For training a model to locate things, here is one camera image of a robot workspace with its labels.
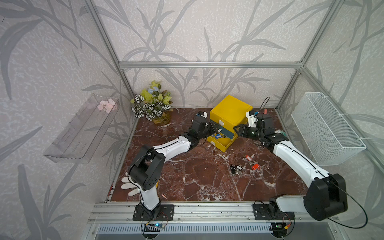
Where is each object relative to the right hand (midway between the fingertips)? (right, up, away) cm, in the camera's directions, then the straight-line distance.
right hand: (236, 127), depth 84 cm
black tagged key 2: (+3, -25, +5) cm, 25 cm away
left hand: (-9, 0, +2) cm, 9 cm away
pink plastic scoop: (+32, +11, +36) cm, 50 cm away
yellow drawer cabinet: (-2, +8, +7) cm, 11 cm away
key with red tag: (+10, -20, +10) cm, 24 cm away
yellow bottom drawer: (-7, -11, +8) cm, 15 cm away
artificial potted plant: (-48, +14, +4) cm, 50 cm away
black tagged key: (-1, -25, +5) cm, 25 cm away
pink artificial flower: (-68, +11, -7) cm, 69 cm away
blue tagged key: (-8, -7, +18) cm, 21 cm away
